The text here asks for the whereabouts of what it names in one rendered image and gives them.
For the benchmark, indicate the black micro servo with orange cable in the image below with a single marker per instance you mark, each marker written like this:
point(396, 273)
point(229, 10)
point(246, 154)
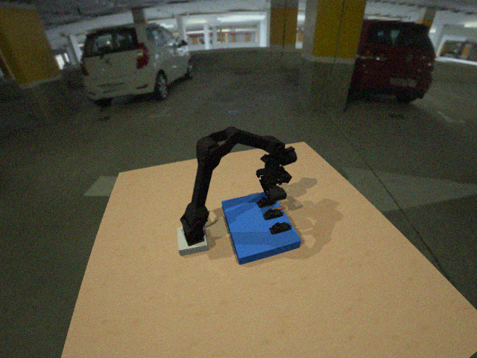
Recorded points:
point(264, 202)

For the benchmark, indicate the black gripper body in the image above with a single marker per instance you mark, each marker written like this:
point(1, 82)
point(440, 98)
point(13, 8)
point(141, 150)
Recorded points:
point(271, 180)

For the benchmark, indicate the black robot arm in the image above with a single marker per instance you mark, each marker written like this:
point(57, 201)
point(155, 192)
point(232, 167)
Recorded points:
point(209, 154)

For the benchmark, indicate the blue flat plate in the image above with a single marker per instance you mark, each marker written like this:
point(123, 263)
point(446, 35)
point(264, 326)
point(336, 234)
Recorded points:
point(258, 232)

